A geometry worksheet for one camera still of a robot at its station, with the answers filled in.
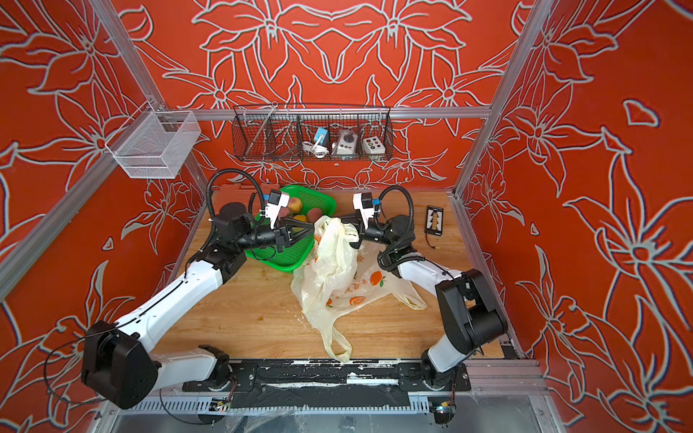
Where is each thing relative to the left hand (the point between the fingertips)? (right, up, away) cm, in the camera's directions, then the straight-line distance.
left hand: (312, 228), depth 68 cm
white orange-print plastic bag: (+7, -12, -3) cm, 15 cm away
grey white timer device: (+9, +28, +22) cm, 37 cm away
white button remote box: (+19, +28, +26) cm, 42 cm away
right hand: (+3, 0, +1) cm, 3 cm away
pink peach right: (-4, +4, +35) cm, 35 cm away
